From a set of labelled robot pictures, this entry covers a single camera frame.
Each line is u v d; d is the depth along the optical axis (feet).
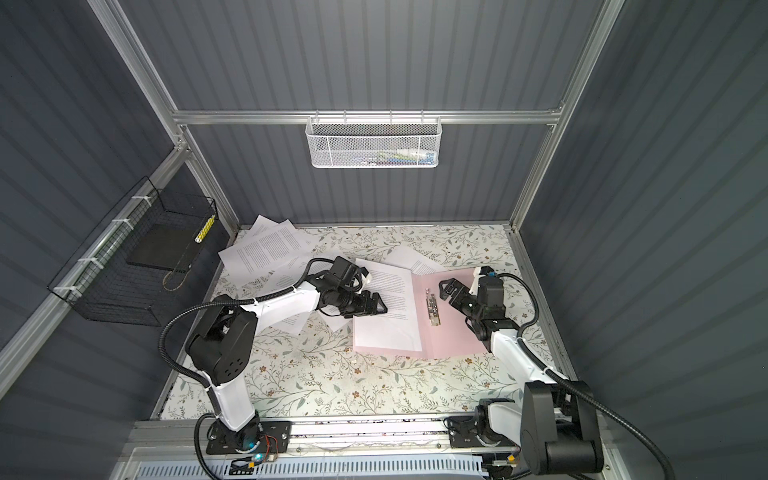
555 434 1.36
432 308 3.15
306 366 2.82
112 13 2.24
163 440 2.51
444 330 3.13
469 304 2.47
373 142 4.06
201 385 1.70
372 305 2.66
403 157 3.02
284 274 3.46
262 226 3.92
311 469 2.53
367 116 2.92
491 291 2.19
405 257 3.69
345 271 2.46
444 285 2.75
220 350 1.61
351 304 2.59
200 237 2.62
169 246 2.52
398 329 2.93
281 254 3.68
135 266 2.40
